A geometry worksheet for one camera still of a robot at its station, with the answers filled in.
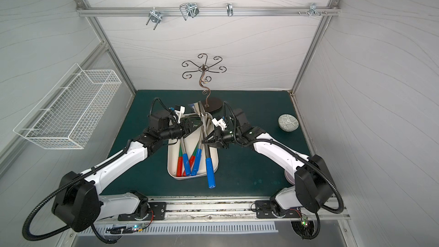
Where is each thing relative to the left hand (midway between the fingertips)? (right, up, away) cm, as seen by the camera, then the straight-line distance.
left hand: (201, 126), depth 77 cm
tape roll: (+50, -1, +26) cm, 56 cm away
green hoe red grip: (-12, -21, +9) cm, 26 cm away
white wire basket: (-54, +5, -8) cm, 54 cm away
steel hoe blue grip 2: (-2, -16, +7) cm, 17 cm away
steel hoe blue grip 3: (+5, -13, -10) cm, 17 cm away
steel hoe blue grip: (-9, -18, +9) cm, 22 cm away
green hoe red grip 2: (-6, -18, +10) cm, 22 cm away
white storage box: (-7, -10, +16) cm, 21 cm away
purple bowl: (+41, -24, +1) cm, 47 cm away
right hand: (+1, -7, -5) cm, 8 cm away
